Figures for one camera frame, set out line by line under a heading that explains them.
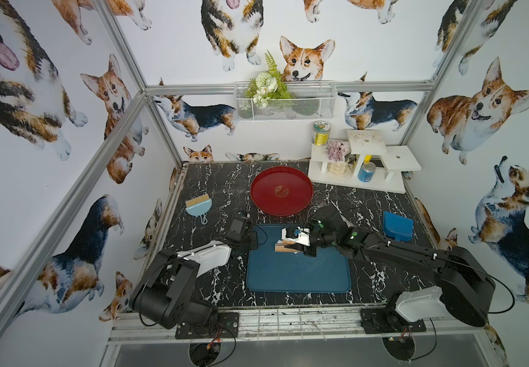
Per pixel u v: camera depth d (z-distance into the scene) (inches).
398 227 38.4
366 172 42.0
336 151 37.6
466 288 16.6
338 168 43.6
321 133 40.7
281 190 43.3
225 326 29.0
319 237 26.7
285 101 33.3
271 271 33.8
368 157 42.0
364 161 42.0
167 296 17.0
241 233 28.4
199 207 41.0
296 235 25.7
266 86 31.3
